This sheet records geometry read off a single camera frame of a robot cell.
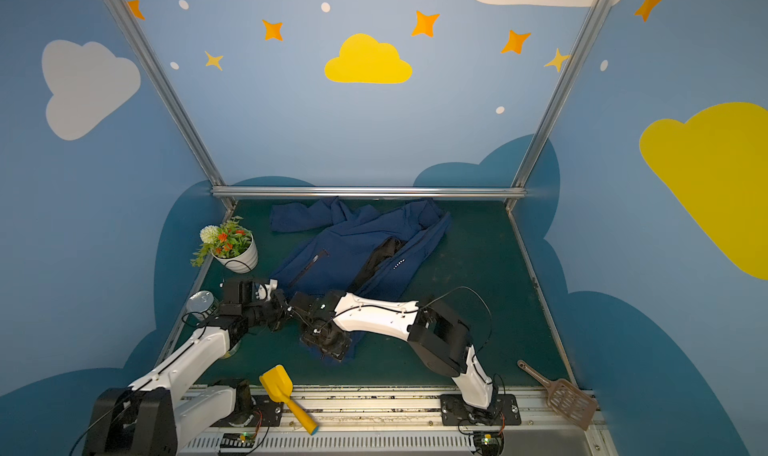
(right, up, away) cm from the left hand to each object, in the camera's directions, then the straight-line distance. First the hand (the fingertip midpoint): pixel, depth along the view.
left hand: (306, 301), depth 84 cm
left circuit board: (-14, -32, -11) cm, 37 cm away
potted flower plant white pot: (-24, +16, +4) cm, 29 cm away
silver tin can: (-33, -2, +3) cm, 34 cm away
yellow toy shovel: (-6, -21, -6) cm, 22 cm away
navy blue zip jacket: (+12, +14, +15) cm, 24 cm away
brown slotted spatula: (+70, -24, -7) cm, 75 cm away
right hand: (+4, -12, -5) cm, 13 cm away
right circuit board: (+49, -33, -11) cm, 60 cm away
